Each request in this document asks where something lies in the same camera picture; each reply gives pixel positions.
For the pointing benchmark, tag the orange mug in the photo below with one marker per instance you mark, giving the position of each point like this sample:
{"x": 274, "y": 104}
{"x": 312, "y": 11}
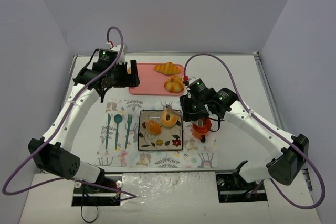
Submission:
{"x": 200, "y": 132}

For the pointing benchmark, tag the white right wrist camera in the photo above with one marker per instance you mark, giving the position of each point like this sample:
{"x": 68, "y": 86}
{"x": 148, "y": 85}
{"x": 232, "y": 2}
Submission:
{"x": 188, "y": 80}

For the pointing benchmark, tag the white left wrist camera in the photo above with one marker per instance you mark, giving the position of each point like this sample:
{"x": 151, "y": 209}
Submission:
{"x": 116, "y": 49}

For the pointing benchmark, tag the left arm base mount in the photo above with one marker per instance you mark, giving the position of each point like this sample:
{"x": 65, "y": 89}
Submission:
{"x": 91, "y": 196}

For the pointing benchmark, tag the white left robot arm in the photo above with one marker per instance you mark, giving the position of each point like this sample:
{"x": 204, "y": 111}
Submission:
{"x": 52, "y": 152}

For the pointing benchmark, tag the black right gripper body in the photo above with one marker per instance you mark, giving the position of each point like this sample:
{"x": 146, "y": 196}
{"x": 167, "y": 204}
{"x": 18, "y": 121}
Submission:
{"x": 189, "y": 111}

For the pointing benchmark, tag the sugared ring donut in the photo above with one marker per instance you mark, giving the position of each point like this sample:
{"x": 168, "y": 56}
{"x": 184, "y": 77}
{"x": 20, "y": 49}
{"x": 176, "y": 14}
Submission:
{"x": 168, "y": 119}

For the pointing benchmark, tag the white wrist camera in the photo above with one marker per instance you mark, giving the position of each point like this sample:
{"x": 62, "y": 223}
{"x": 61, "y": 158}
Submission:
{"x": 188, "y": 80}
{"x": 116, "y": 49}

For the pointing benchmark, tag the square floral ceramic plate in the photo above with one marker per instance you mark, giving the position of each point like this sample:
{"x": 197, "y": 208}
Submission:
{"x": 170, "y": 139}

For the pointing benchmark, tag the teal plastic knife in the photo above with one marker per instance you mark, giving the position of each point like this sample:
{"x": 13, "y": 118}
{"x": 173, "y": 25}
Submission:
{"x": 107, "y": 131}

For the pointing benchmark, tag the long croissant bread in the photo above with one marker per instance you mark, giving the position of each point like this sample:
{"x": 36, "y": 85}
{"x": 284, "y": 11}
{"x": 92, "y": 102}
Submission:
{"x": 167, "y": 69}

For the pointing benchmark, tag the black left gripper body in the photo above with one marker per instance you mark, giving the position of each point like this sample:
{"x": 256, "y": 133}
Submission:
{"x": 133, "y": 73}

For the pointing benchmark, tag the aluminium table rail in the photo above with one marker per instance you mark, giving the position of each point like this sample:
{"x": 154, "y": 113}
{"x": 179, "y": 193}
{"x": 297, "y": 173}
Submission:
{"x": 269, "y": 93}

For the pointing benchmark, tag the round twisted bread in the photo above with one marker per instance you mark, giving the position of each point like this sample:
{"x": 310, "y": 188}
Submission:
{"x": 174, "y": 84}

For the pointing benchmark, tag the teal plastic spoon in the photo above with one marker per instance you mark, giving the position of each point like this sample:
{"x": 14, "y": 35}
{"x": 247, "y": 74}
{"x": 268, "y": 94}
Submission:
{"x": 117, "y": 119}

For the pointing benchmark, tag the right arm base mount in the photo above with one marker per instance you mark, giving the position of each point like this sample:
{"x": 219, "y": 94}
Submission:
{"x": 231, "y": 192}

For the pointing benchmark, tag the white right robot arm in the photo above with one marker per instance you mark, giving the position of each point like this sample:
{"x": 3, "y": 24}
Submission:
{"x": 286, "y": 150}

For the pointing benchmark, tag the teal plastic fork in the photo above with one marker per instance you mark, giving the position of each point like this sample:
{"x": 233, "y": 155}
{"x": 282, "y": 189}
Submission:
{"x": 129, "y": 121}

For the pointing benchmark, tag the pink tray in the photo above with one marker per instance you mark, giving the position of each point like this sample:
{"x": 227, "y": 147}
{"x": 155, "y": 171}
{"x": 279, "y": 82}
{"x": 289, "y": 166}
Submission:
{"x": 151, "y": 82}

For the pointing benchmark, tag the sesame bread roll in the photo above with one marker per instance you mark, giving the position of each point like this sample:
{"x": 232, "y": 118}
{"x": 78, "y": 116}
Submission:
{"x": 153, "y": 127}

